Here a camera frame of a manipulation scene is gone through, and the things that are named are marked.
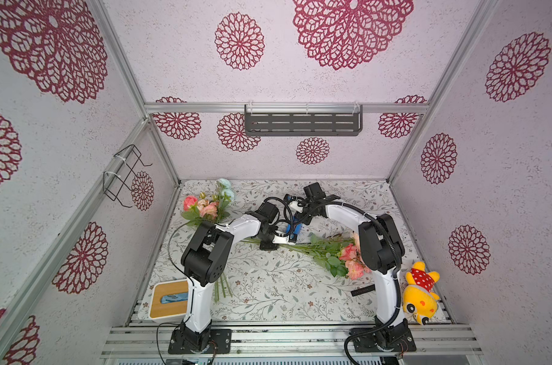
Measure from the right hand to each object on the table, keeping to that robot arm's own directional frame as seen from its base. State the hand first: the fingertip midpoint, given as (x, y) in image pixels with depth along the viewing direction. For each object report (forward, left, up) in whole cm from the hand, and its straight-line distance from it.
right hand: (298, 208), depth 102 cm
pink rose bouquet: (-24, -16, +3) cm, 29 cm away
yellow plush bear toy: (-38, -39, +1) cm, 54 cm away
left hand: (-14, +10, -6) cm, 18 cm away
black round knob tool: (-33, -24, -6) cm, 41 cm away
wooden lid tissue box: (-41, +46, -1) cm, 61 cm away
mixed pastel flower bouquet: (-3, +39, +2) cm, 39 cm away
